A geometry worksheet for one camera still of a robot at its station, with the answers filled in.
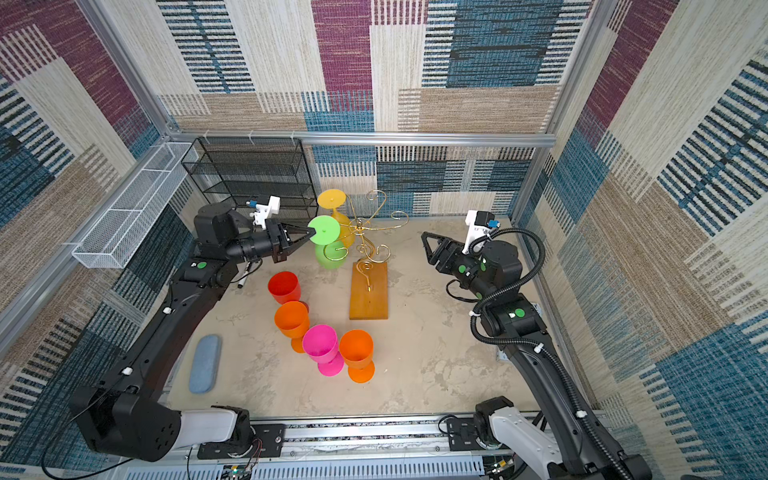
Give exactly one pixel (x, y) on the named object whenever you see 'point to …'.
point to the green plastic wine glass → (329, 250)
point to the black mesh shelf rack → (248, 170)
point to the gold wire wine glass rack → (368, 278)
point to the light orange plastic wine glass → (292, 320)
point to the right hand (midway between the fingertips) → (428, 242)
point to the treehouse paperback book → (501, 356)
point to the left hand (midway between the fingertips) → (315, 229)
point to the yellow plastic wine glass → (334, 199)
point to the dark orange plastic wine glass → (357, 348)
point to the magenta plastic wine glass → (321, 345)
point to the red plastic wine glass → (284, 287)
